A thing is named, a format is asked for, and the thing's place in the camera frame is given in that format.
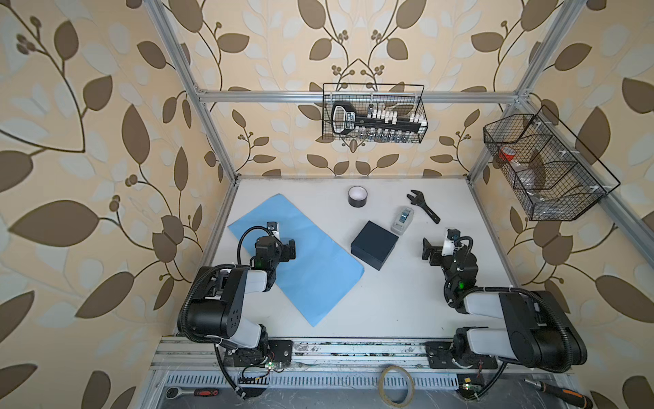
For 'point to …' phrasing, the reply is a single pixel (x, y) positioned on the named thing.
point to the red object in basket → (504, 157)
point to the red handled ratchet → (174, 392)
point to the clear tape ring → (411, 387)
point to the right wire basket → (553, 171)
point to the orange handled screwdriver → (571, 397)
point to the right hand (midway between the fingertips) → (440, 242)
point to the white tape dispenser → (402, 220)
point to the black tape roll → (357, 196)
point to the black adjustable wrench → (419, 200)
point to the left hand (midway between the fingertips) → (281, 238)
